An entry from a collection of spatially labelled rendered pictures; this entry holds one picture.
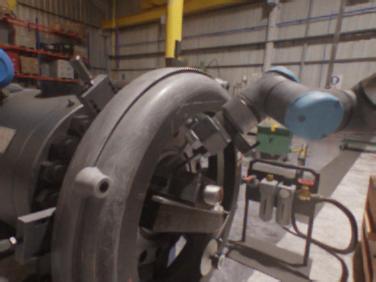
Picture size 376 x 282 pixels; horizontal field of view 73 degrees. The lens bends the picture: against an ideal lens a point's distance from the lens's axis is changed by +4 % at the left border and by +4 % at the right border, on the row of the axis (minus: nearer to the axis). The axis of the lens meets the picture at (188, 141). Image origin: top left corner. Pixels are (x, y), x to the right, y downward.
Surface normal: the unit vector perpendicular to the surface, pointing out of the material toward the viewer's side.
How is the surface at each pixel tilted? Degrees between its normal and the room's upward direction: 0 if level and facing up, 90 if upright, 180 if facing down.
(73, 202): 73
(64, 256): 87
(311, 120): 107
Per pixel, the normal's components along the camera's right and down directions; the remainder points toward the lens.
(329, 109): 0.19, 0.45
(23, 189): -0.53, 0.03
